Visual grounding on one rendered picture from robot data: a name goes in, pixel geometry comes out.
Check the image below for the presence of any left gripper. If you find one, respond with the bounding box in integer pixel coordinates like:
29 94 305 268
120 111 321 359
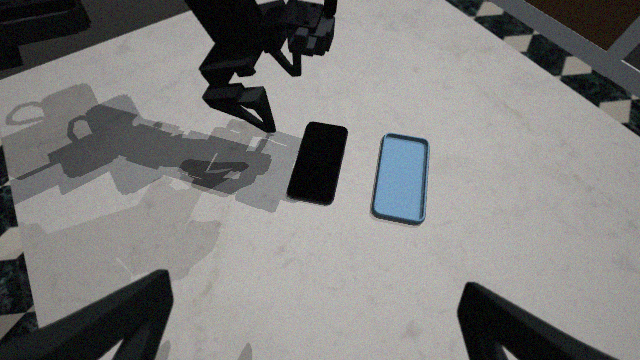
184 0 324 133

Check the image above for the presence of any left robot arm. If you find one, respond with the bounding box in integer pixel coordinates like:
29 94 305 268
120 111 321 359
0 0 335 57

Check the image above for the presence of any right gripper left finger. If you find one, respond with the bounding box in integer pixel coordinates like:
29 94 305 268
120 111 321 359
0 269 174 360

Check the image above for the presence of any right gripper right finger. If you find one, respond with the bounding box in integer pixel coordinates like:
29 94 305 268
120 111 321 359
457 282 618 360

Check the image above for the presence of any black smartphone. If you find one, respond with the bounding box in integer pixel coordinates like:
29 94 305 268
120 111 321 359
287 121 348 204

